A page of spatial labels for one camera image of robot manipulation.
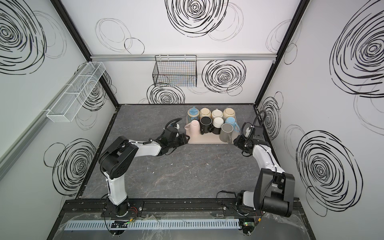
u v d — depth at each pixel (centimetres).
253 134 69
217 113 106
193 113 100
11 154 52
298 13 74
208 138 101
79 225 70
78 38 82
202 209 75
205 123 96
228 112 105
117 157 51
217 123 97
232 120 100
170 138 76
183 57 91
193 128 97
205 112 105
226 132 91
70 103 75
